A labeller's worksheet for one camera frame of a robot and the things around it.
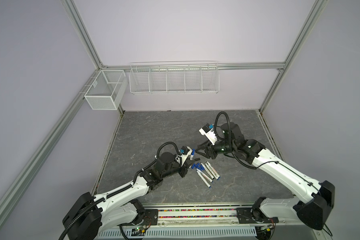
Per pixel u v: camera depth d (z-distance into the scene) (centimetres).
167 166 60
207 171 89
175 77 110
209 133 63
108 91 105
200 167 91
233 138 55
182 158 65
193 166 91
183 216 76
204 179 85
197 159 94
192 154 71
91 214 40
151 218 73
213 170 89
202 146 69
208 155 63
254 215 67
